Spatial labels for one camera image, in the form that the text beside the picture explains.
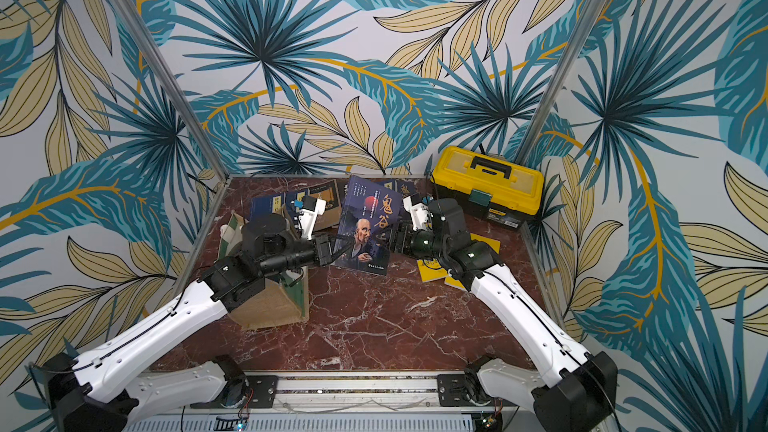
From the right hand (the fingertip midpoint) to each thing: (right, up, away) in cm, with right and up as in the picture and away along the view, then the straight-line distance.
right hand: (380, 238), depth 71 cm
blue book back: (-34, +11, +40) cm, 54 cm away
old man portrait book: (-2, +5, -2) cm, 6 cm away
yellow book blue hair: (+11, -6, -7) cm, 14 cm away
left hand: (-6, -1, -6) cm, 8 cm away
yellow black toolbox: (+34, +14, +24) cm, 44 cm away
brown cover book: (-20, +13, +41) cm, 48 cm away
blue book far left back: (-44, +8, +39) cm, 59 cm away
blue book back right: (+7, +15, +46) cm, 49 cm away
